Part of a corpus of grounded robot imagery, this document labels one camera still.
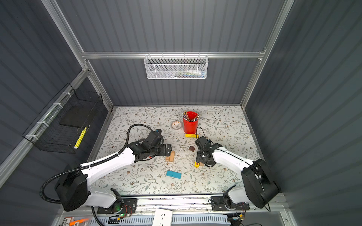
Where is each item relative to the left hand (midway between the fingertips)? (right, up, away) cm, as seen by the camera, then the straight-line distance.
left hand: (166, 148), depth 84 cm
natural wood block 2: (+21, -10, -1) cm, 23 cm away
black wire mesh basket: (-53, +14, -12) cm, 56 cm away
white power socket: (+1, -30, -17) cm, 34 cm away
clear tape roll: (+5, +13, +25) cm, 28 cm away
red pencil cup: (+15, +15, +11) cm, 24 cm away
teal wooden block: (+5, -16, 0) cm, 16 cm away
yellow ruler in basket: (-40, +8, -15) cm, 44 cm away
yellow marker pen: (+16, +6, +16) cm, 24 cm away
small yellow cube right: (+19, -11, +3) cm, 22 cm away
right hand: (+23, -8, +4) cm, 25 cm away
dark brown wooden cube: (+16, -3, +12) cm, 20 cm away
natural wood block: (0, -8, +5) cm, 10 cm away
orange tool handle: (-44, -34, -16) cm, 57 cm away
